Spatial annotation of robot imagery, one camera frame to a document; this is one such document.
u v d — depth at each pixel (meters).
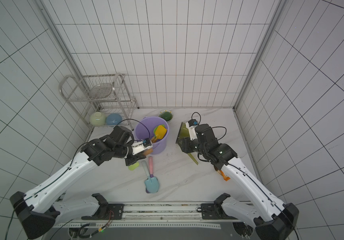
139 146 0.61
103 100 1.09
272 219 0.37
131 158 0.62
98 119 1.01
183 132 0.98
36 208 0.38
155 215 0.73
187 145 0.62
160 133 0.95
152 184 0.81
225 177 0.82
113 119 1.03
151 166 0.85
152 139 0.97
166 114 1.10
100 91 0.95
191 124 0.63
